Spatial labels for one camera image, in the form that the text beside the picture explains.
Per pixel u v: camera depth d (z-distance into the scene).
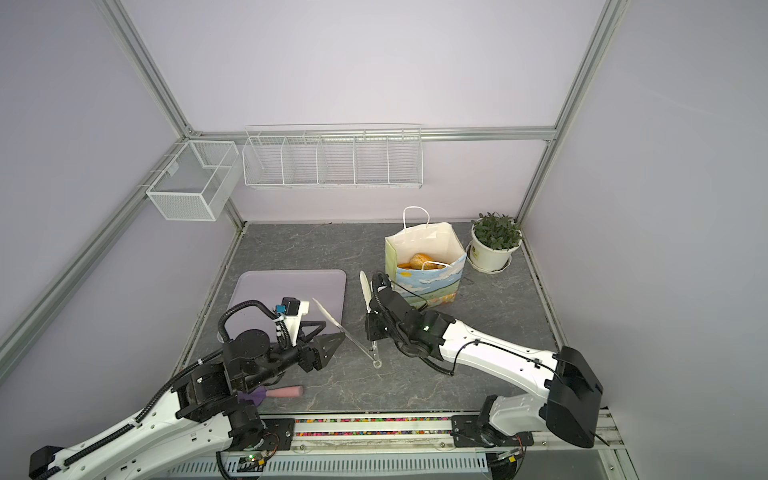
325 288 1.02
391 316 0.55
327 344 0.64
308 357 0.58
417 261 0.89
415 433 0.75
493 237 0.93
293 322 0.59
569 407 0.38
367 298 0.77
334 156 0.98
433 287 0.83
